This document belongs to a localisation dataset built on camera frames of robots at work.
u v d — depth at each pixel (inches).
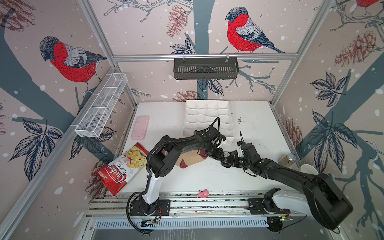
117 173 31.3
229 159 34.7
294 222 27.4
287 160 32.1
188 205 29.6
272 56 36.2
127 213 27.1
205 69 41.2
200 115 41.1
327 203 16.2
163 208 28.7
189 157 36.0
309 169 30.2
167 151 22.1
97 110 29.9
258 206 28.7
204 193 30.1
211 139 30.4
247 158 26.9
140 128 42.3
